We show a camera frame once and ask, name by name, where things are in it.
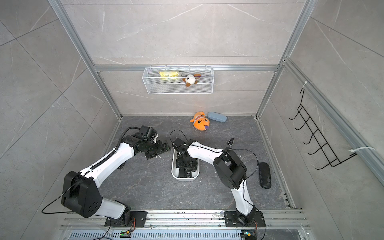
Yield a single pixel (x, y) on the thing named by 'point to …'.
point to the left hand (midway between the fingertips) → (166, 148)
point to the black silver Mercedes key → (230, 142)
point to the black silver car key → (183, 173)
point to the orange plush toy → (200, 122)
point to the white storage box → (175, 170)
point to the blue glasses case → (217, 116)
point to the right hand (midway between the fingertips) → (186, 167)
